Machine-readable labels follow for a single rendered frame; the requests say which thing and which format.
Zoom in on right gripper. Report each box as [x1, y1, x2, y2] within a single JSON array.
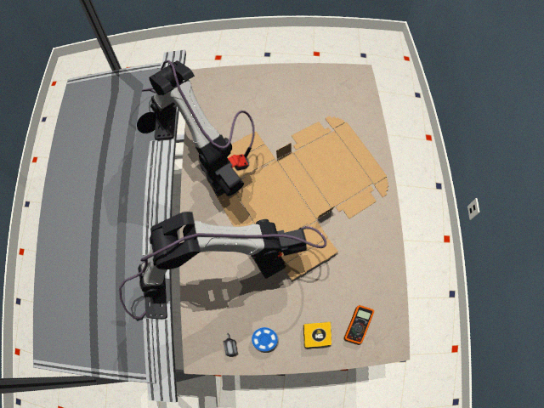
[[253, 252, 286, 279]]

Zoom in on grey slotted aluminium rail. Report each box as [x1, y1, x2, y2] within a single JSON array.
[[147, 50, 186, 403]]

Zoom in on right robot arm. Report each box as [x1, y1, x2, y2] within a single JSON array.
[[139, 212, 307, 319]]

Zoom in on flat tan cardboard box blank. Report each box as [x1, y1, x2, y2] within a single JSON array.
[[215, 116, 388, 280]]

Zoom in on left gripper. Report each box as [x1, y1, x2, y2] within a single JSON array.
[[200, 154, 248, 196]]

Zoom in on orange digital multimeter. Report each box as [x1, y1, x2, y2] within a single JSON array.
[[344, 305, 374, 344]]

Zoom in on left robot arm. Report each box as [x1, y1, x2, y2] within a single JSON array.
[[149, 61, 244, 196]]

